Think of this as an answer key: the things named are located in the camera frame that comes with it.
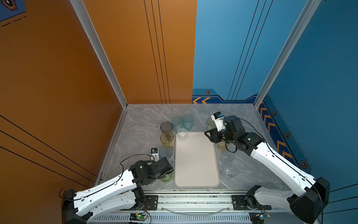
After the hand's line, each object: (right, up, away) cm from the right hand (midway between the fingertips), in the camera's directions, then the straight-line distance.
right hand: (207, 131), depth 76 cm
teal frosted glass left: (-18, +4, +23) cm, 29 cm away
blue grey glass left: (-24, -13, +8) cm, 28 cm away
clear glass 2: (+15, -16, +11) cm, 25 cm away
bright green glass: (-22, -28, +6) cm, 36 cm away
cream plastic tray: (-6, -20, +9) cm, 23 cm away
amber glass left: (-24, -6, +15) cm, 29 cm away
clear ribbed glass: (+15, -25, +8) cm, 30 cm away
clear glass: (-14, -4, +23) cm, 27 cm away
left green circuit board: (-37, -43, -5) cm, 57 cm away
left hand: (-25, -21, -1) cm, 33 cm away
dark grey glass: (-25, +2, +14) cm, 28 cm away
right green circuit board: (+25, -43, -6) cm, 50 cm away
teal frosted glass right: (-11, +5, +20) cm, 24 cm away
